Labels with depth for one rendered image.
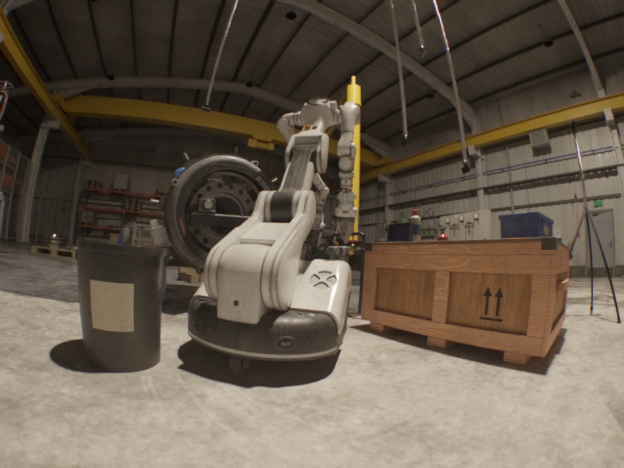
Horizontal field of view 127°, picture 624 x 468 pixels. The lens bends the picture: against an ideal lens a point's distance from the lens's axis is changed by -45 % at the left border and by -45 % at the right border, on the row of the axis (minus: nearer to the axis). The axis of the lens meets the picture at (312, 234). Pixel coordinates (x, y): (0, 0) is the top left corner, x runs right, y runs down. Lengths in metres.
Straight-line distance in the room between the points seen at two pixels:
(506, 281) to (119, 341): 1.30
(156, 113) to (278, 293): 13.06
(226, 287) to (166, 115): 12.89
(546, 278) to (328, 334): 0.78
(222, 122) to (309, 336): 13.03
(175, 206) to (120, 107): 12.52
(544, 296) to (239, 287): 1.01
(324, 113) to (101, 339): 1.58
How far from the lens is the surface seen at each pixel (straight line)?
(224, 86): 13.92
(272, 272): 0.76
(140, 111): 13.75
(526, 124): 11.97
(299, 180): 1.27
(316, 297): 0.91
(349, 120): 1.40
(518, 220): 1.31
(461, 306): 1.24
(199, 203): 1.58
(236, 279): 0.79
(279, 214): 1.11
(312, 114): 1.74
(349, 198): 1.29
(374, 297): 1.51
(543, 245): 1.11
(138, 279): 0.82
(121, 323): 0.84
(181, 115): 13.54
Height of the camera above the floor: 0.37
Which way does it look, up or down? 5 degrees up
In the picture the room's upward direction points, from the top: 3 degrees clockwise
